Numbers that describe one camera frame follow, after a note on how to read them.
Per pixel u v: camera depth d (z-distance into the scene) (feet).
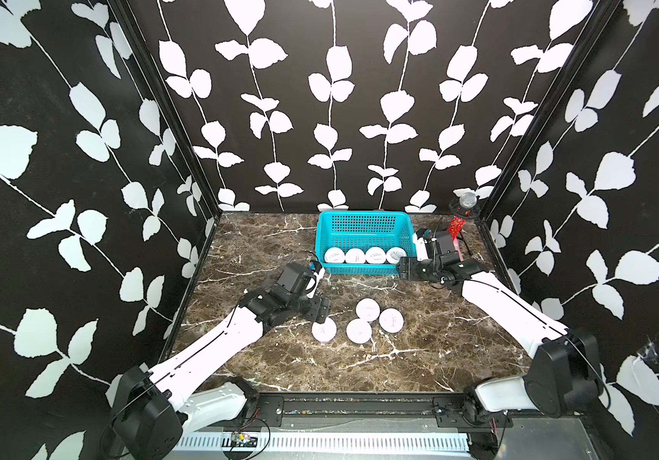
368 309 2.84
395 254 3.28
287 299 1.94
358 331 2.72
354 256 3.23
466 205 2.90
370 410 2.46
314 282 2.09
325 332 2.68
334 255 3.22
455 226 3.21
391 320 2.76
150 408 1.23
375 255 3.23
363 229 4.03
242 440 2.31
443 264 2.12
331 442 2.30
